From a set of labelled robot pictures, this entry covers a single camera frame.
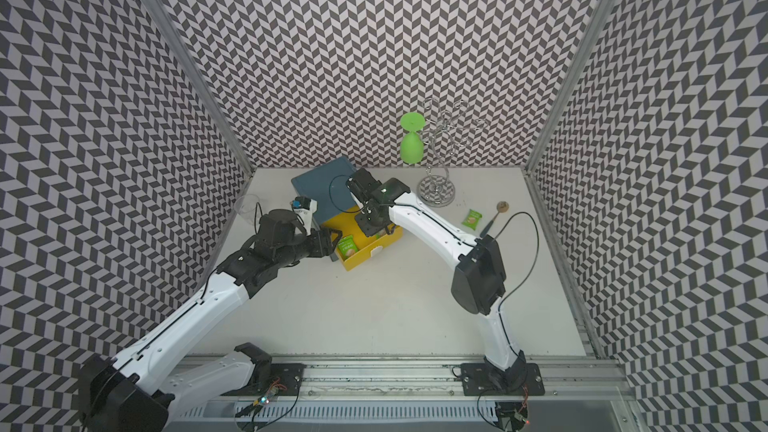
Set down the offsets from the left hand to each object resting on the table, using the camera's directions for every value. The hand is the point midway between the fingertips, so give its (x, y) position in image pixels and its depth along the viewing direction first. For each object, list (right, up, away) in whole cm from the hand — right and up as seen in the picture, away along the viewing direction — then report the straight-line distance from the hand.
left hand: (333, 237), depth 78 cm
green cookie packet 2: (+4, -2, +1) cm, 4 cm away
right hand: (+11, +2, +7) cm, 13 cm away
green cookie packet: (+43, +3, +24) cm, 49 cm away
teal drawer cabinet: (-4, +14, +9) cm, 17 cm away
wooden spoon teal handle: (+54, +7, +27) cm, 60 cm away
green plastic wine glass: (+21, +27, +15) cm, 38 cm away
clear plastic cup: (-37, +7, +30) cm, 48 cm away
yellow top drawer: (+3, +3, +4) cm, 6 cm away
